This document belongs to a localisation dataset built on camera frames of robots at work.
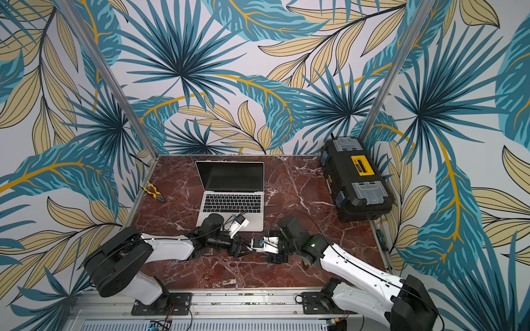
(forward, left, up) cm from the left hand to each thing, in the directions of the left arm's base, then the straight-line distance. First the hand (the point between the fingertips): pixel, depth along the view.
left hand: (251, 251), depth 79 cm
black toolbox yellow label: (+27, -43, +11) cm, 52 cm away
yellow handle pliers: (+28, +48, -5) cm, 56 cm away
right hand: (-2, -3, +4) cm, 5 cm away
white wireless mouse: (-4, -2, +16) cm, 16 cm away
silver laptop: (+36, +12, -9) cm, 39 cm away
